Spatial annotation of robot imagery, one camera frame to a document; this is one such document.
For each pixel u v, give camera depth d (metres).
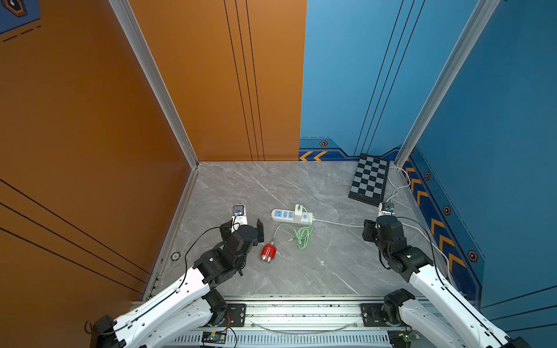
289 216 0.96
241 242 0.54
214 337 0.72
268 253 0.85
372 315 0.72
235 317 0.74
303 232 0.89
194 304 0.61
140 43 0.76
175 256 0.87
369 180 1.09
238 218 0.64
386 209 0.69
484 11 0.70
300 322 0.73
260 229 0.69
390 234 0.59
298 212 0.91
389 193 1.06
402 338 0.71
